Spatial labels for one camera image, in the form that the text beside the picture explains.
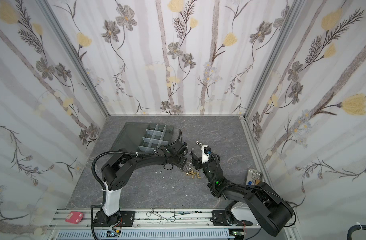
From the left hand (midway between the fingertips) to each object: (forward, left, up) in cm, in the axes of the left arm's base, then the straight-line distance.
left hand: (185, 160), depth 94 cm
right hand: (-1, -8, +15) cm, 17 cm away
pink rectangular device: (-30, +56, +1) cm, 64 cm away
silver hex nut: (+15, -9, -1) cm, 17 cm away
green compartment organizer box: (+18, +29, +3) cm, 34 cm away
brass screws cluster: (-9, -5, 0) cm, 11 cm away
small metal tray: (-11, -41, -1) cm, 43 cm away
